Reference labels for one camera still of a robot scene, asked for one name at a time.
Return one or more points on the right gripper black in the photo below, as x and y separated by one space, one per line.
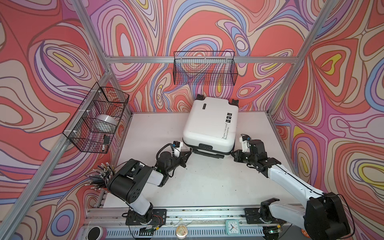
237 158

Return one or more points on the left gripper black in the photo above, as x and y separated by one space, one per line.
182 160

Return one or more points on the black suitcase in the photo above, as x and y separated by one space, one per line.
211 126

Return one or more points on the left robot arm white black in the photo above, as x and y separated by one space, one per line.
129 181

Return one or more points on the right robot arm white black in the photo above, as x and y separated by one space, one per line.
322 215

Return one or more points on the round beige badge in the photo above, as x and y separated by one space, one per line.
181 232

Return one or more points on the small teal clock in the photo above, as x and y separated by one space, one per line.
232 227

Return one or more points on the small black device in basket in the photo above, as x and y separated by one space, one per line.
106 140

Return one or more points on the red pen cup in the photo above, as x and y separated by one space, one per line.
101 176

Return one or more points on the black round speaker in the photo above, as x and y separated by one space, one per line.
97 233

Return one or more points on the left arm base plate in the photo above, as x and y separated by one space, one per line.
156 217

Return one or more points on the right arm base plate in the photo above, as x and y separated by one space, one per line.
253 216

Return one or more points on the black wire basket left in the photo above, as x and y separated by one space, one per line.
86 132

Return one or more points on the black wire basket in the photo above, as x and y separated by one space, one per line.
86 132
205 68

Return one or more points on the black wire basket back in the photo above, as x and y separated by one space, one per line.
205 68

